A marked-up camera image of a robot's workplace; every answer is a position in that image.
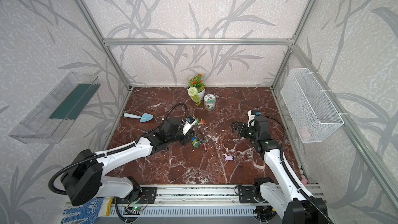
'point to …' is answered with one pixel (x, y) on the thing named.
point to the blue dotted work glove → (98, 207)
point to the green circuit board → (135, 208)
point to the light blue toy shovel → (144, 117)
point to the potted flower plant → (196, 87)
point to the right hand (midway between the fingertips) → (238, 120)
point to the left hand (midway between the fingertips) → (195, 127)
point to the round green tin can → (209, 101)
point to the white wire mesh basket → (312, 114)
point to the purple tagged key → (228, 157)
